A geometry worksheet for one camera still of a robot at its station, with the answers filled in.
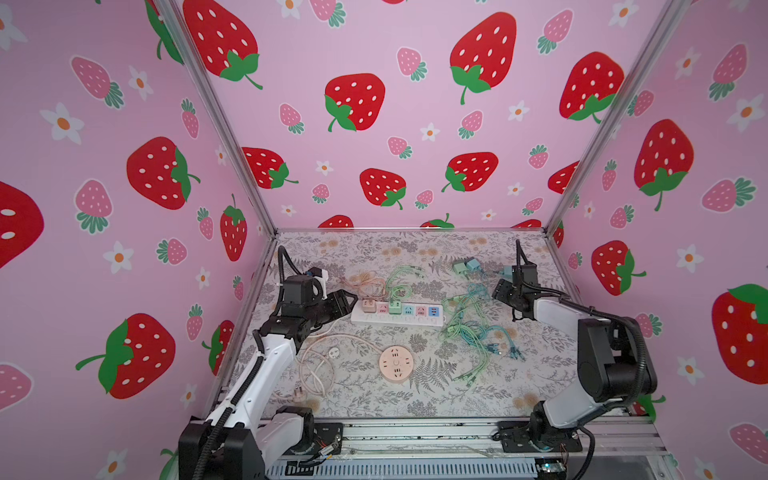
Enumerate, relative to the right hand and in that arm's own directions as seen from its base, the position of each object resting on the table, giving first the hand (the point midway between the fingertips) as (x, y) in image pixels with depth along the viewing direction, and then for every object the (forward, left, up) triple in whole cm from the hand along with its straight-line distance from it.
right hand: (507, 290), depth 97 cm
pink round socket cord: (-39, +59, -3) cm, 71 cm away
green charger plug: (-12, +36, +3) cm, 38 cm away
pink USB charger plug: (-12, +44, +2) cm, 46 cm away
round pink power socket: (-28, +34, -2) cm, 44 cm away
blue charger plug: (+13, +10, -3) cm, 16 cm away
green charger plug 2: (+10, +15, -3) cm, 18 cm away
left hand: (-17, +48, +12) cm, 52 cm away
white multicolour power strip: (-11, +30, -2) cm, 32 cm away
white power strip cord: (-32, +56, -5) cm, 65 cm away
